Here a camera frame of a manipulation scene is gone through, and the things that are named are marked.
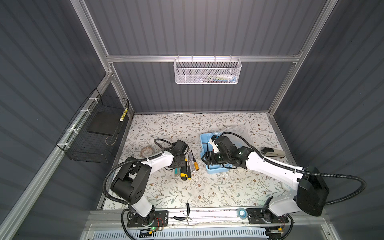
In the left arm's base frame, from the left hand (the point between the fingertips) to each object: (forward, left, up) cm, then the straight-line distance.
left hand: (179, 163), depth 93 cm
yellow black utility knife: (-8, -3, +1) cm, 9 cm away
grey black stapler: (+2, -59, +5) cm, 59 cm away
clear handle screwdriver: (+4, -7, 0) cm, 8 cm away
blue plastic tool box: (+9, -17, +5) cm, 20 cm away
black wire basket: (+4, +41, +27) cm, 50 cm away
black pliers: (-30, -3, -1) cm, 30 cm away
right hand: (-5, -16, +12) cm, 21 cm away
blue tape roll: (-30, -32, 0) cm, 44 cm away
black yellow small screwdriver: (-7, -6, +1) cm, 9 cm away
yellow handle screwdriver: (-1, -10, +1) cm, 10 cm away
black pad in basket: (+11, +37, +27) cm, 47 cm away
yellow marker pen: (+17, +29, +27) cm, 43 cm away
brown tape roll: (+10, +22, -1) cm, 24 cm away
